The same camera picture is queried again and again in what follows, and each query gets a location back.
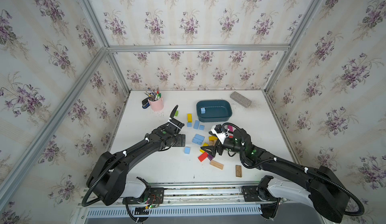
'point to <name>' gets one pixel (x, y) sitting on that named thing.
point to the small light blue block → (201, 127)
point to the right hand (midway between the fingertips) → (209, 139)
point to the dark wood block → (238, 171)
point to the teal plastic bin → (213, 110)
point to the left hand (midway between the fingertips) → (177, 140)
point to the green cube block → (176, 113)
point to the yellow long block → (204, 144)
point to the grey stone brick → (240, 99)
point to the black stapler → (145, 103)
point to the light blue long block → (196, 124)
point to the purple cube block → (210, 156)
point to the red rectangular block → (203, 156)
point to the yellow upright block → (189, 118)
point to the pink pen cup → (157, 106)
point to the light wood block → (216, 164)
